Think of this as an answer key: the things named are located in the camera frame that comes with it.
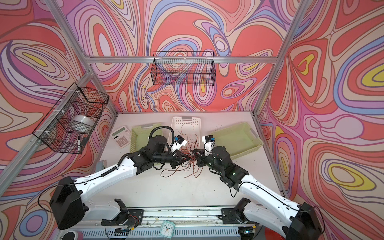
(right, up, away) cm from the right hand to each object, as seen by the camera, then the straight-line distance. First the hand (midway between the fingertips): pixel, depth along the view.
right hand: (195, 154), depth 76 cm
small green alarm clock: (-13, -34, -7) cm, 37 cm away
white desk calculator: (-51, +7, +26) cm, 58 cm away
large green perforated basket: (+31, +5, +28) cm, 42 cm away
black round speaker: (-56, -34, -10) cm, 66 cm away
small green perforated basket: (-39, +8, +29) cm, 50 cm away
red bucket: (+35, -37, -7) cm, 51 cm away
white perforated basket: (-4, +13, +36) cm, 38 cm away
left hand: (-3, -1, -3) cm, 4 cm away
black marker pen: (-57, +6, -4) cm, 58 cm away
